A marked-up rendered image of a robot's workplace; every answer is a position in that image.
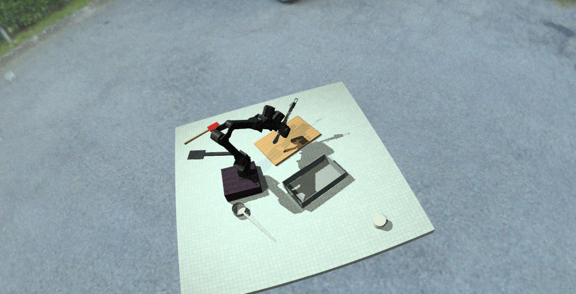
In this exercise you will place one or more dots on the light brown wooden board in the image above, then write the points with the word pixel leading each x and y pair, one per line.
pixel 301 134

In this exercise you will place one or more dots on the dark grey spatula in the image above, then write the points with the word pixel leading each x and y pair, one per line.
pixel 199 154

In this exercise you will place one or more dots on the dark grey rectangular tin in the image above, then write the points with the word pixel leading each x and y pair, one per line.
pixel 313 180

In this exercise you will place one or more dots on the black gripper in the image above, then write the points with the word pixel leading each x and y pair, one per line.
pixel 283 128

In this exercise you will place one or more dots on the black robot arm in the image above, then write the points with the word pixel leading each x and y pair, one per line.
pixel 258 122

